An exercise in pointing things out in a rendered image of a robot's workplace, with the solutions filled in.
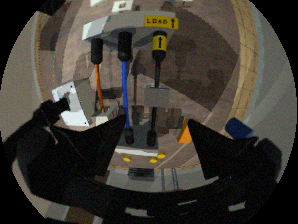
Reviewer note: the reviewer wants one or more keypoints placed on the orange rectangular block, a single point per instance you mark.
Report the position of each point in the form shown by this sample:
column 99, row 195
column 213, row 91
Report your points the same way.
column 184, row 135

